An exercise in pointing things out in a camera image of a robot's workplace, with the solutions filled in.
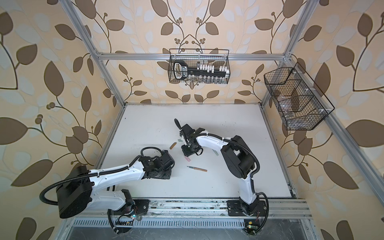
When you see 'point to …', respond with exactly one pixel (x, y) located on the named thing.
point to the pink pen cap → (188, 159)
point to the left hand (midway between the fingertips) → (170, 173)
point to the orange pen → (197, 168)
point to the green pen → (215, 152)
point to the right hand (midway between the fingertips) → (187, 154)
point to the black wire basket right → (301, 104)
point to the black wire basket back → (224, 80)
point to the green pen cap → (180, 140)
